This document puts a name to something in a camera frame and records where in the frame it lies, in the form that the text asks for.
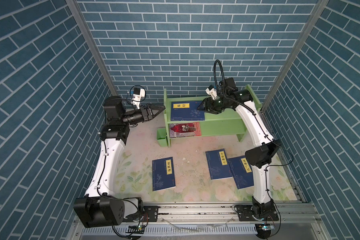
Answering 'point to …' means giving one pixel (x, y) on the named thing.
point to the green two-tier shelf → (225, 124)
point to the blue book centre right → (218, 164)
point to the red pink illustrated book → (188, 129)
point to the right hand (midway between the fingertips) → (198, 108)
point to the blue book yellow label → (185, 111)
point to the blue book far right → (241, 171)
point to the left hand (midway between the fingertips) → (162, 111)
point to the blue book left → (163, 174)
